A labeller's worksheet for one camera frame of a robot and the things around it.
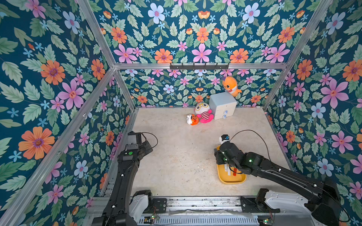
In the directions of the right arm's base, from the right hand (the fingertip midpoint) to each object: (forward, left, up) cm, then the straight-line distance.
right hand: (212, 154), depth 77 cm
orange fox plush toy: (+46, -14, +13) cm, 50 cm away
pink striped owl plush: (+41, +5, -8) cm, 42 cm away
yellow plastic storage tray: (-7, -8, -16) cm, 19 cm away
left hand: (+4, +38, 0) cm, 38 cm away
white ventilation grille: (-29, +5, -16) cm, 34 cm away
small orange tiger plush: (+32, +13, -9) cm, 36 cm away
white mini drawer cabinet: (+40, -10, 0) cm, 41 cm away
